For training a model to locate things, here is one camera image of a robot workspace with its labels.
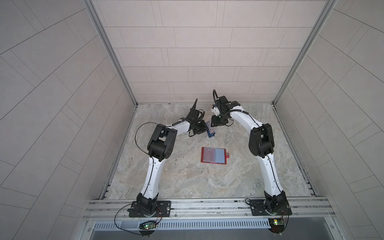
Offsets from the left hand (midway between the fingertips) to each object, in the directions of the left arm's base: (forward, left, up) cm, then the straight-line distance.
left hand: (211, 126), depth 101 cm
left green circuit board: (-55, +30, +3) cm, 63 cm away
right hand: (0, -1, +3) cm, 3 cm away
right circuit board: (-54, -28, -1) cm, 61 cm away
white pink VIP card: (-4, +1, +2) cm, 5 cm away
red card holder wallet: (-20, 0, -1) cm, 20 cm away
